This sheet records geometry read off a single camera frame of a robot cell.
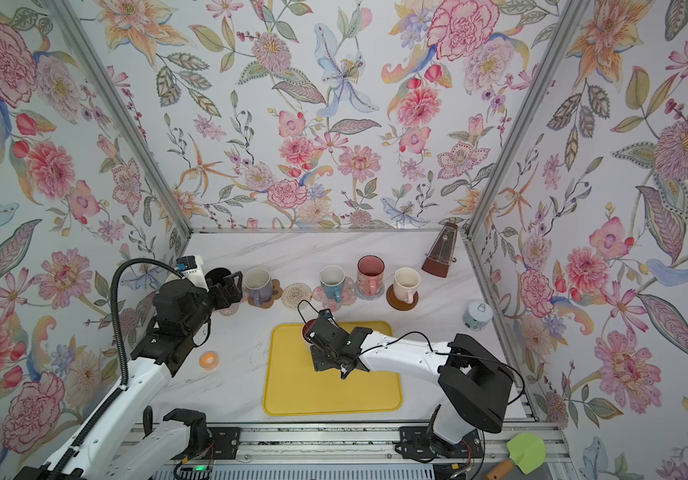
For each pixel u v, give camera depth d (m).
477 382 0.43
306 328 0.86
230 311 0.98
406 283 0.94
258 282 1.02
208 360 0.88
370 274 0.95
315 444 0.75
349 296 1.01
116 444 0.45
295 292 1.04
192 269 0.66
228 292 0.70
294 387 0.83
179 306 0.57
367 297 1.01
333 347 0.64
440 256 1.03
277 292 1.03
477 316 0.92
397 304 0.98
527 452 0.73
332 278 1.03
